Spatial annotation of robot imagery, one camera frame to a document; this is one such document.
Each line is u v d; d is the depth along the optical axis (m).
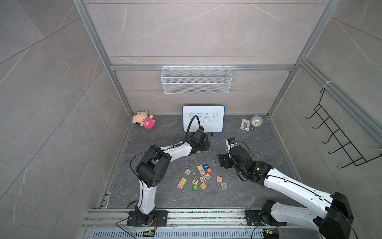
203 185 0.84
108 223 0.73
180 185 0.84
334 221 0.38
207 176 0.87
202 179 0.86
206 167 0.90
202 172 0.88
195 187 0.83
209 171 0.89
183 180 0.86
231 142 0.69
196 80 1.00
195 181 0.85
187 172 0.88
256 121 1.07
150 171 0.51
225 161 0.69
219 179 0.86
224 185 0.84
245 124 1.14
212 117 1.03
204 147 0.86
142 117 1.10
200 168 0.90
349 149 0.63
